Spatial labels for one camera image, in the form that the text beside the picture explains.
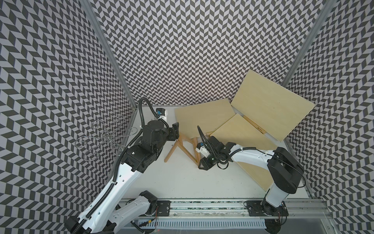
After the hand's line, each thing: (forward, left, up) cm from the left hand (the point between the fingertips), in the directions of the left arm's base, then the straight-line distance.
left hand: (171, 125), depth 69 cm
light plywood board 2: (+24, -21, -23) cm, 40 cm away
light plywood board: (+20, -61, -11) cm, 65 cm away
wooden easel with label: (+15, -58, -27) cm, 66 cm away
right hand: (-10, -16, -28) cm, 33 cm away
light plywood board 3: (+16, -42, -28) cm, 53 cm away
